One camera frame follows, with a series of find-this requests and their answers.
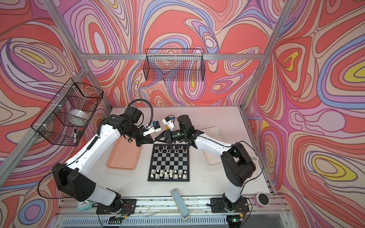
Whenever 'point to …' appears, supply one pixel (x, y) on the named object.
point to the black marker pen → (75, 137)
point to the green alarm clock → (84, 205)
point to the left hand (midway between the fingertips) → (153, 139)
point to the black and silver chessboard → (169, 162)
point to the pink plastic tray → (124, 155)
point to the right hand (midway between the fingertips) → (158, 142)
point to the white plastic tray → (214, 132)
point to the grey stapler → (180, 204)
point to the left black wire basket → (63, 120)
